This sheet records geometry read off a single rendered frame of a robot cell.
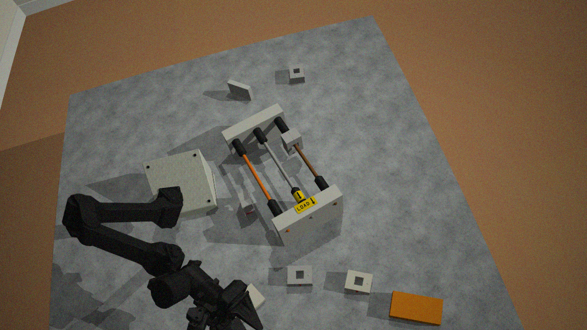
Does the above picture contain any orange rectangular block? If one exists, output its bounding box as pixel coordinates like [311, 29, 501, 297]
[388, 291, 443, 326]

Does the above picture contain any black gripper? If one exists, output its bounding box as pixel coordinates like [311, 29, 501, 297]
[192, 278, 263, 330]

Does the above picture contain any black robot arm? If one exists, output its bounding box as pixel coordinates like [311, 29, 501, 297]
[62, 186, 214, 330]

